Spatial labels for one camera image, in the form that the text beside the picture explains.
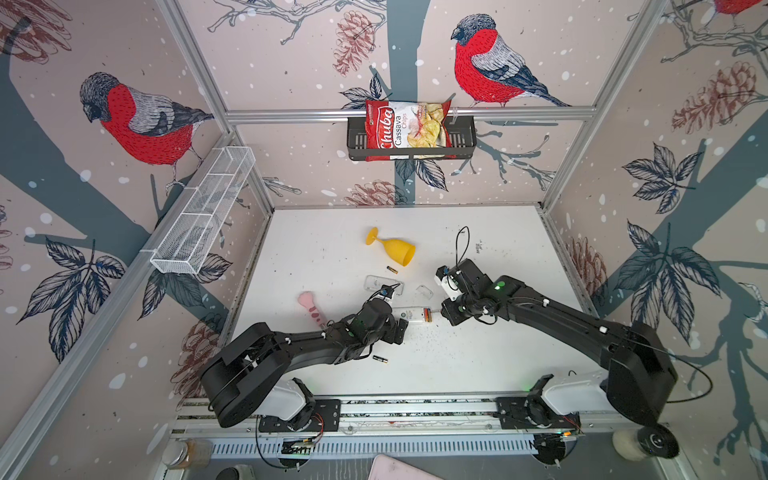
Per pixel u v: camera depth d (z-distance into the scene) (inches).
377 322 26.6
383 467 25.4
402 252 39.6
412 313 35.5
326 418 28.7
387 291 31.0
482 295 24.0
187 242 28.0
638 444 24.9
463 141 37.2
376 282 38.4
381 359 32.5
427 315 35.5
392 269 40.1
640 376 15.7
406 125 34.5
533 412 26.0
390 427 28.6
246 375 16.9
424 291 38.1
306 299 37.1
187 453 24.1
